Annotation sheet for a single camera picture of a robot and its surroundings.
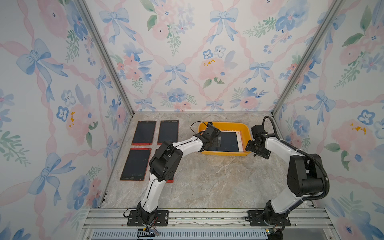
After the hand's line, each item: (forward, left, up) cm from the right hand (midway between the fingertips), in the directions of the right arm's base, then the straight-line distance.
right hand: (254, 145), depth 97 cm
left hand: (+4, +25, +2) cm, 26 cm away
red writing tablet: (+14, +76, -5) cm, 78 cm away
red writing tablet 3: (-23, +52, -3) cm, 57 cm away
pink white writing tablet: (+9, +14, -8) cm, 19 cm away
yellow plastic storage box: (+18, +14, -2) cm, 23 cm away
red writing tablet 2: (+14, +58, -4) cm, 60 cm away
